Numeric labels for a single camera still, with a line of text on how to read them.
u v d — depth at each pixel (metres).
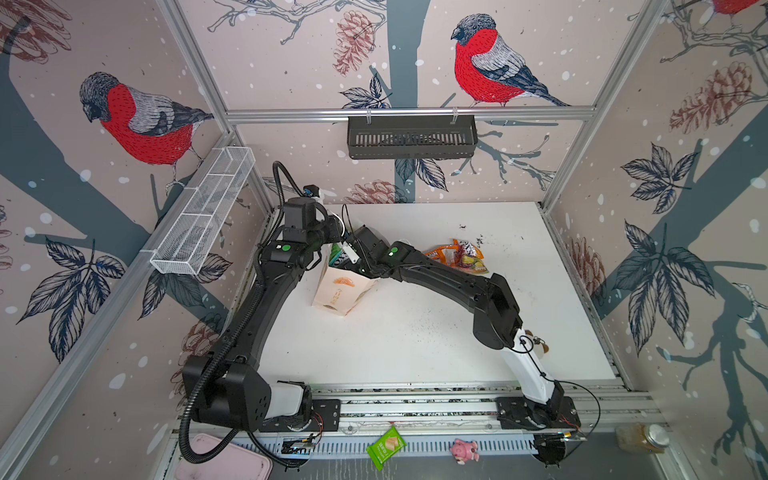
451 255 1.00
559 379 0.65
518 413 0.73
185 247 0.72
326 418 0.73
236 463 0.68
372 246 0.68
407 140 1.06
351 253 0.72
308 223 0.60
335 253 0.88
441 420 0.73
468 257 1.00
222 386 0.39
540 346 0.83
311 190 0.68
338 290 0.79
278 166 0.60
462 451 0.67
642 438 0.63
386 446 0.69
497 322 0.55
